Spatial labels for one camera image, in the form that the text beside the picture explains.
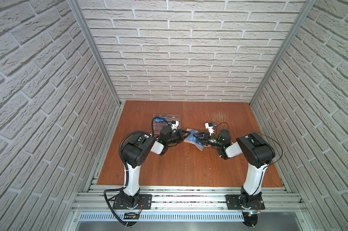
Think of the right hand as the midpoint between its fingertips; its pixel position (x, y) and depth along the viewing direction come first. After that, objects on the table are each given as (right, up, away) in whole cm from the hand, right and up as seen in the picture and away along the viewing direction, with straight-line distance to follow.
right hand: (195, 136), depth 89 cm
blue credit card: (-1, -3, 0) cm, 3 cm away
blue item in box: (-24, +10, +10) cm, 28 cm away
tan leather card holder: (-3, -5, +1) cm, 6 cm away
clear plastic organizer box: (-25, +8, +12) cm, 29 cm away
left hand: (-1, +2, +1) cm, 3 cm away
